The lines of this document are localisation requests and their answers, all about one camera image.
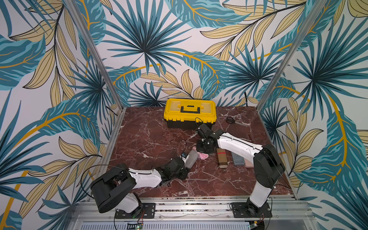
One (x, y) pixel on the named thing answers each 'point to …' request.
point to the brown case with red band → (222, 159)
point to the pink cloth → (202, 155)
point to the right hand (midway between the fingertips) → (198, 149)
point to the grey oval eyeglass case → (192, 155)
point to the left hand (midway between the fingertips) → (184, 169)
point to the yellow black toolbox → (189, 114)
